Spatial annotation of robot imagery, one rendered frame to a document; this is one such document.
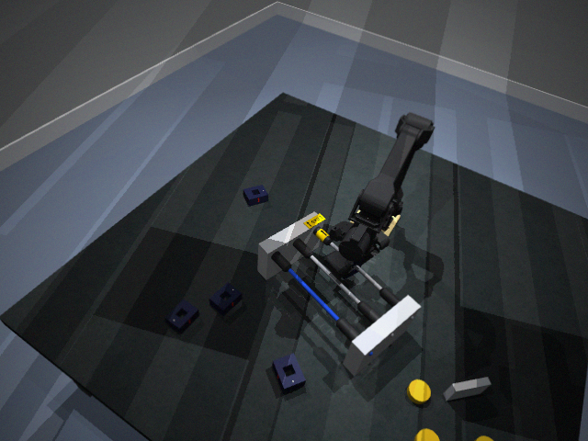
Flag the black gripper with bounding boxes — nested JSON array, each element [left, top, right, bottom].
[[323, 231, 390, 278]]

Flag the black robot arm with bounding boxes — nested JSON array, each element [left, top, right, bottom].
[[329, 112, 435, 262]]

